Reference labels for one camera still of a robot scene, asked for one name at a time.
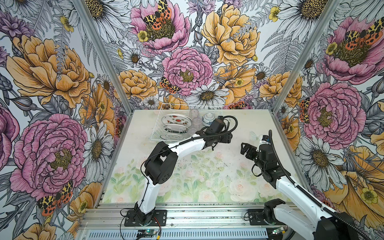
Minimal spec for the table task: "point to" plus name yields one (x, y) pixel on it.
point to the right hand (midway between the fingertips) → (247, 150)
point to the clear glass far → (194, 113)
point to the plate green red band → (176, 128)
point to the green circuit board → (150, 232)
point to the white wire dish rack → (164, 109)
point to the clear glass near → (197, 123)
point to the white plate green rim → (173, 137)
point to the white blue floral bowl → (207, 118)
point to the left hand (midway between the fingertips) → (226, 138)
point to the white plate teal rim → (176, 119)
